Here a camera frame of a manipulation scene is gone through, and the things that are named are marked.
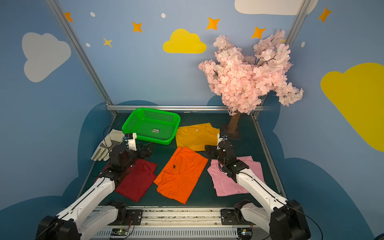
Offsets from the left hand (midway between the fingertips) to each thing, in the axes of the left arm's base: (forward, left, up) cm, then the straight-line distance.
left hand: (148, 141), depth 81 cm
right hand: (+1, -37, -3) cm, 37 cm away
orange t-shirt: (-13, -17, -19) cm, 29 cm away
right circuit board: (-39, -52, -21) cm, 69 cm away
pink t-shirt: (-17, -44, -18) cm, 50 cm away
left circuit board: (-40, +10, -20) cm, 46 cm away
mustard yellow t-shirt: (+18, -28, -19) cm, 38 cm away
